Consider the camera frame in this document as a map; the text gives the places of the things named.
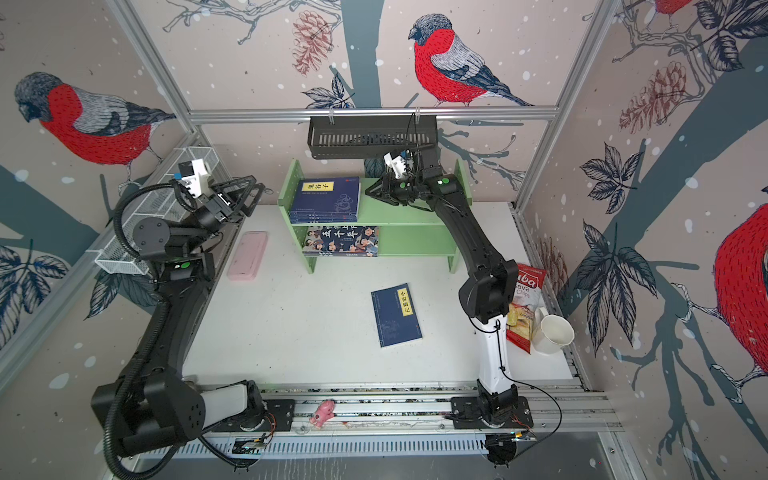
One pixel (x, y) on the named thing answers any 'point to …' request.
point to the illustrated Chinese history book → (341, 241)
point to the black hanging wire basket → (369, 138)
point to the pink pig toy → (324, 412)
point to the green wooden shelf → (404, 231)
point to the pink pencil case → (248, 256)
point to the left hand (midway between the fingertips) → (256, 189)
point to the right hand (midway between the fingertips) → (366, 196)
